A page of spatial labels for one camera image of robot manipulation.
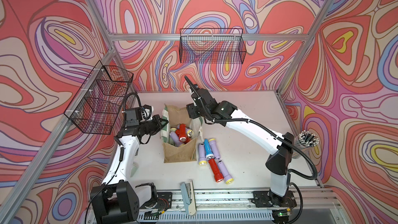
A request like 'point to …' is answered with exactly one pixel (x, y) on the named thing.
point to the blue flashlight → (209, 152)
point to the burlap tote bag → (172, 116)
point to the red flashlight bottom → (218, 176)
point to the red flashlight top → (188, 139)
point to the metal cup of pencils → (304, 140)
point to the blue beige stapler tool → (188, 193)
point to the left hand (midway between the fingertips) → (169, 121)
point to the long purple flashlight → (228, 179)
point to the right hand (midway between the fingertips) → (193, 110)
